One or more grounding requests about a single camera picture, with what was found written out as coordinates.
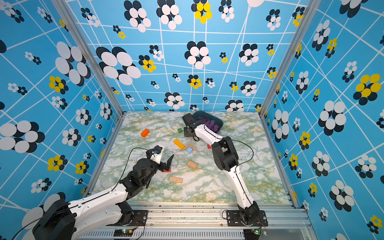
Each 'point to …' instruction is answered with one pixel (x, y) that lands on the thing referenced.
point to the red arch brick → (166, 171)
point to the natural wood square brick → (192, 164)
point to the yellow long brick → (178, 143)
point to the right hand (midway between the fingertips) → (191, 131)
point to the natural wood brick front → (178, 180)
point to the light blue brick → (189, 150)
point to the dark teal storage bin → (212, 124)
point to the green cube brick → (180, 130)
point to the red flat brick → (209, 146)
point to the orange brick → (145, 133)
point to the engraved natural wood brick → (194, 148)
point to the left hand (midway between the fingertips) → (167, 150)
